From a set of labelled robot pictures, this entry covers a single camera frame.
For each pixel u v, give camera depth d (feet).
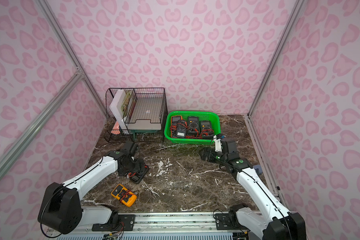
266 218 1.36
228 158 1.98
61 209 1.34
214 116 3.64
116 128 3.40
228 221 2.37
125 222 2.41
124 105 3.22
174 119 3.42
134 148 2.32
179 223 2.45
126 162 2.23
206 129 3.32
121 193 2.61
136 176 2.82
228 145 1.96
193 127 3.30
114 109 3.02
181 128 3.12
